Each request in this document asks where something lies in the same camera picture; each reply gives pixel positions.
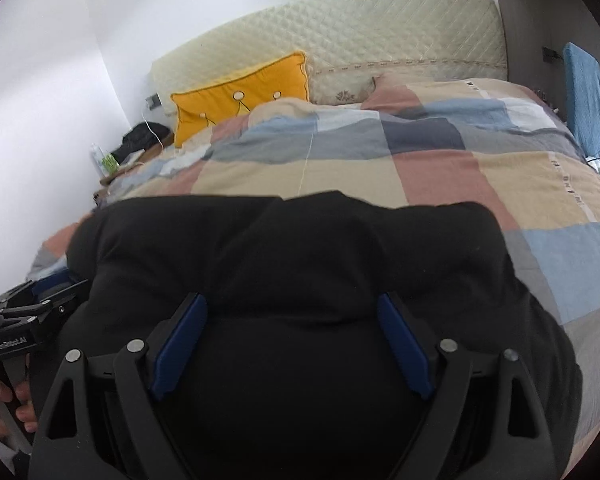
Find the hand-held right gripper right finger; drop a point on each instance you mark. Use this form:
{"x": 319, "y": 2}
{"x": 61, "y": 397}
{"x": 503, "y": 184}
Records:
{"x": 405, "y": 345}

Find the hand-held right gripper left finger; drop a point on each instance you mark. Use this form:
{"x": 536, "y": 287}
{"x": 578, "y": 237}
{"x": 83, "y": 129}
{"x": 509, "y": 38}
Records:
{"x": 180, "y": 345}

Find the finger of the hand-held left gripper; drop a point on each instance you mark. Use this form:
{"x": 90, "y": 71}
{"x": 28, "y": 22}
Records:
{"x": 50, "y": 284}
{"x": 60, "y": 297}

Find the black puffer jacket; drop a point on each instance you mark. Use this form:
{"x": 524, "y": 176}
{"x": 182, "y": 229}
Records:
{"x": 300, "y": 285}

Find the white bottle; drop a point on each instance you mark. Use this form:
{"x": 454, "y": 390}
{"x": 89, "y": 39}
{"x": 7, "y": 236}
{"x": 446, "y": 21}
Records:
{"x": 97, "y": 157}

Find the white book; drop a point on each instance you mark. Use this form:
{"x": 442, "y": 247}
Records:
{"x": 131, "y": 156}

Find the wooden nightstand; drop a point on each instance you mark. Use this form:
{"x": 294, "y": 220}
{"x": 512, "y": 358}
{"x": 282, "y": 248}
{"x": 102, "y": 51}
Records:
{"x": 145, "y": 157}

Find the black bag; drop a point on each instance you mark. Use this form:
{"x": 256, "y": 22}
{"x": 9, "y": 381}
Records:
{"x": 140, "y": 137}

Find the patchwork quilt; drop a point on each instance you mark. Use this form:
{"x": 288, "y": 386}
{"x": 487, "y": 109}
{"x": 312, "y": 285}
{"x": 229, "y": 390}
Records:
{"x": 480, "y": 170}

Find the yellow crown pillow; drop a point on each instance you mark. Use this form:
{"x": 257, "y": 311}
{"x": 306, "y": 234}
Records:
{"x": 240, "y": 100}

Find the cream flower pillow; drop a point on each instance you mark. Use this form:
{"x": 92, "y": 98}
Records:
{"x": 340, "y": 87}

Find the cream quilted headboard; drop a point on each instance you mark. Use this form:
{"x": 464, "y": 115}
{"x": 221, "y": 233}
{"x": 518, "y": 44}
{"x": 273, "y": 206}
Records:
{"x": 380, "y": 25}

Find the grey built-in wardrobe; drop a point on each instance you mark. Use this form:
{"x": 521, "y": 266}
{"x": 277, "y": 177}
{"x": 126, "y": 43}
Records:
{"x": 525, "y": 10}

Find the wall socket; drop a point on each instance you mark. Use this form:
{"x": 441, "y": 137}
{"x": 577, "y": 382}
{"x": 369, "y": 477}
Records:
{"x": 154, "y": 101}

